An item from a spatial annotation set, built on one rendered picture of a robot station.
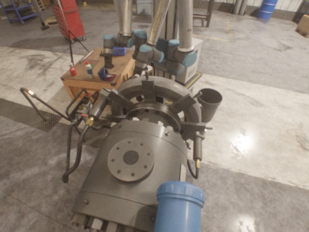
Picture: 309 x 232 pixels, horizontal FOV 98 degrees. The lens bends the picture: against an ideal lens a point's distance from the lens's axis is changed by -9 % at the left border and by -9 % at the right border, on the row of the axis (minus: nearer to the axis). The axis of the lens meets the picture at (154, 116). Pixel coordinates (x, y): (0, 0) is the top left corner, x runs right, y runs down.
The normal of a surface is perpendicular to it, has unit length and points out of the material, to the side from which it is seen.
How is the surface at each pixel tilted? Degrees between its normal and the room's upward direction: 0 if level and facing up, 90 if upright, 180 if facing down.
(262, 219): 0
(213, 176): 0
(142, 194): 16
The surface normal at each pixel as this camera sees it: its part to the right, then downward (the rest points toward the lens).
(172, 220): -0.32, -0.69
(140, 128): -0.05, -0.68
